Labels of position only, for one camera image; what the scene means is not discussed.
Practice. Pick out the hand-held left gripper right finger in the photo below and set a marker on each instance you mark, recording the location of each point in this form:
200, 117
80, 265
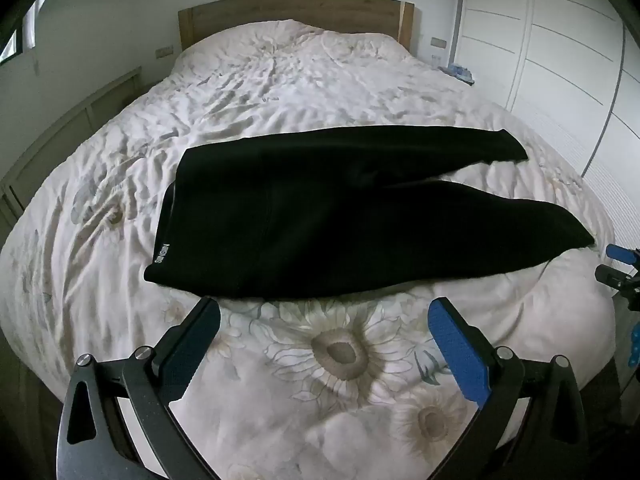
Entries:
457, 345

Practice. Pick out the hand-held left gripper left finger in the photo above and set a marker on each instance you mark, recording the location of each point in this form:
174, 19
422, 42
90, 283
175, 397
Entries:
192, 347

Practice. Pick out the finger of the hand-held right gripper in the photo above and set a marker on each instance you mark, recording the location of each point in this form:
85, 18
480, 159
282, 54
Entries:
611, 276
621, 254

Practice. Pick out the black pants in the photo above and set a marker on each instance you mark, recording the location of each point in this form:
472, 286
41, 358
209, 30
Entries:
350, 215

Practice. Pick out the white wardrobe doors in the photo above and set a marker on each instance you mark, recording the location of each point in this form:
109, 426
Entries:
560, 60

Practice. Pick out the blue bedside clutter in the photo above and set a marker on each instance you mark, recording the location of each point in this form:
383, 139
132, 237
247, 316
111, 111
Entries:
457, 71

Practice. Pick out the white floral duvet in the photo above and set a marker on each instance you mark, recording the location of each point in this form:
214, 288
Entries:
280, 85

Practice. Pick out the wooden headboard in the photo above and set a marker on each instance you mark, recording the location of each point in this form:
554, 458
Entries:
295, 12

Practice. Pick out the window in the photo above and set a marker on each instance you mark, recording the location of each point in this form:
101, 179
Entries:
17, 35

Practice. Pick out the wall socket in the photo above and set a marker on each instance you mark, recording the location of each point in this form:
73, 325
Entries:
437, 42
164, 52

